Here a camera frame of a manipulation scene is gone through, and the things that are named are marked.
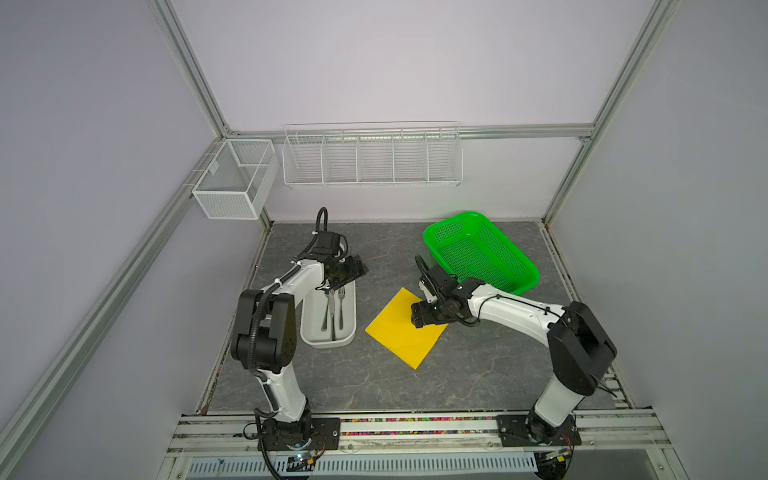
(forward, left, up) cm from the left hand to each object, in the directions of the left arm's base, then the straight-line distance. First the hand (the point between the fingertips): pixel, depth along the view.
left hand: (361, 275), depth 95 cm
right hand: (-15, -18, -3) cm, 24 cm away
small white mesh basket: (+31, +40, +16) cm, 54 cm away
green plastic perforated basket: (+16, -40, -8) cm, 44 cm away
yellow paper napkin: (-15, -10, -9) cm, 20 cm away
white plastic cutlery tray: (-10, +16, -8) cm, 21 cm away
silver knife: (-4, +11, -9) cm, 15 cm away
